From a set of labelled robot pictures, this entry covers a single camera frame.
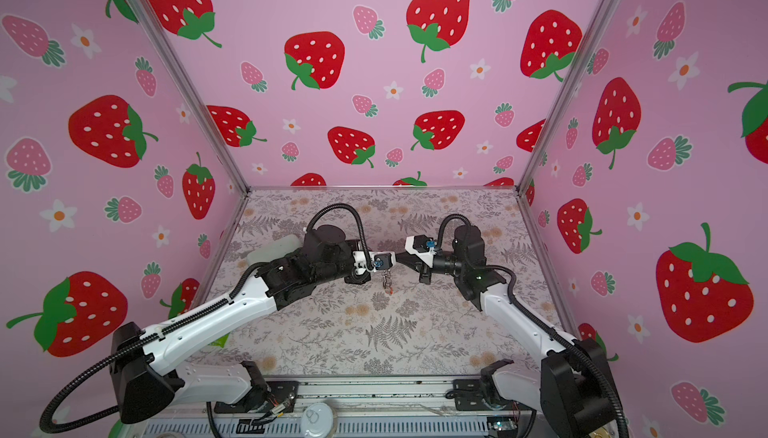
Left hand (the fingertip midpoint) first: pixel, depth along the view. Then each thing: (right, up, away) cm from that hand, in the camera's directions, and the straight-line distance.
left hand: (379, 246), depth 72 cm
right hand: (+4, -2, +1) cm, 5 cm away
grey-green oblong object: (-38, -4, +30) cm, 49 cm away
